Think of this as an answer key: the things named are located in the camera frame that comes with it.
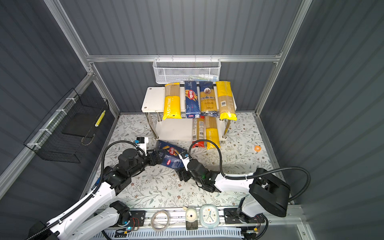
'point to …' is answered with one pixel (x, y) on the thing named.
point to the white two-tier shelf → (171, 130)
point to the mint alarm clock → (209, 218)
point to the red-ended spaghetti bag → (198, 132)
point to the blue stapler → (96, 183)
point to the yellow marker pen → (97, 124)
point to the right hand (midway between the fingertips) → (181, 167)
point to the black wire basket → (71, 124)
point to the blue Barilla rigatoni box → (169, 154)
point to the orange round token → (257, 148)
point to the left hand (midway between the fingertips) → (162, 150)
